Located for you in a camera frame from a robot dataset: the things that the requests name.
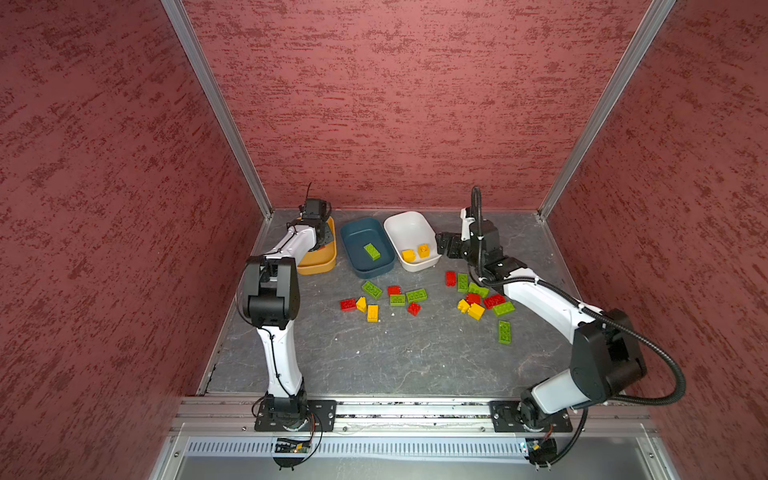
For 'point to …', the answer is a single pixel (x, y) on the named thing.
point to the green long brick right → (504, 332)
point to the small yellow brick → (361, 304)
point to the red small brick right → (472, 298)
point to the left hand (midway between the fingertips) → (320, 241)
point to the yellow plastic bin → (321, 260)
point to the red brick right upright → (450, 279)
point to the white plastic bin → (408, 230)
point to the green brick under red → (397, 300)
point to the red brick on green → (394, 290)
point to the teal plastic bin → (356, 234)
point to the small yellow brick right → (463, 306)
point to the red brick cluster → (348, 305)
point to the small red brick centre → (414, 308)
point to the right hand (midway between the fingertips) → (447, 240)
